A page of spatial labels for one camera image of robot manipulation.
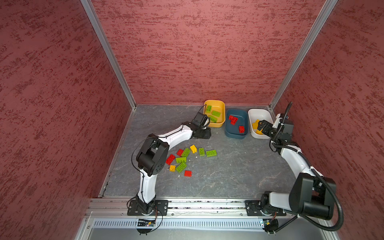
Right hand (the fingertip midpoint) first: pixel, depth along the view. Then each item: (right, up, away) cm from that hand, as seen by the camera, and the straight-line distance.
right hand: (263, 126), depth 88 cm
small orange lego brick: (-55, -25, -1) cm, 60 cm away
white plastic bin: (+9, +8, +23) cm, 26 cm away
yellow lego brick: (-5, -3, -7) cm, 9 cm away
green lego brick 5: (-49, -20, 0) cm, 53 cm away
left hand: (-33, -7, +6) cm, 34 cm away
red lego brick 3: (-45, -27, -3) cm, 53 cm away
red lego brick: (-8, -3, +15) cm, 18 cm away
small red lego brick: (-14, +6, +23) cm, 28 cm away
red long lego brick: (-12, +3, +22) cm, 25 cm away
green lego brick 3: (-31, -17, +5) cm, 35 cm away
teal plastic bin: (-9, +1, +25) cm, 26 cm away
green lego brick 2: (-28, +5, +22) cm, 36 cm away
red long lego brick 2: (-57, -20, +2) cm, 60 cm away
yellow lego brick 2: (-42, -15, +6) cm, 45 cm away
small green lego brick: (-37, -16, +5) cm, 41 cm away
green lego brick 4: (-47, -17, +4) cm, 50 cm away
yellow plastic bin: (-25, +12, +30) cm, 40 cm away
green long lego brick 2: (-50, -24, 0) cm, 55 cm away
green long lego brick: (-24, +8, +26) cm, 36 cm away
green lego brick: (-30, +13, +30) cm, 44 cm away
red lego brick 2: (-51, -16, +4) cm, 53 cm away
